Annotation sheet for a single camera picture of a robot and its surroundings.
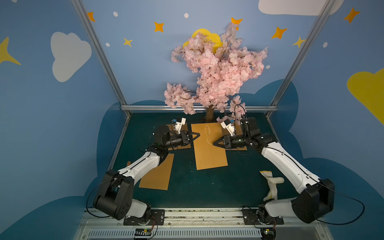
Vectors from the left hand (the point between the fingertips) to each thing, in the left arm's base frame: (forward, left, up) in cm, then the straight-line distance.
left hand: (201, 133), depth 74 cm
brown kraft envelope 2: (-13, +24, -27) cm, 38 cm away
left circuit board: (-40, +28, -31) cm, 58 cm away
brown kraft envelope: (-8, -4, -8) cm, 12 cm away
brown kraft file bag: (-1, -18, +5) cm, 18 cm away
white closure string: (+3, -4, -1) cm, 5 cm away
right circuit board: (-39, -35, -30) cm, 60 cm away
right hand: (-3, -9, -4) cm, 10 cm away
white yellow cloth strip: (-15, -40, -22) cm, 49 cm away
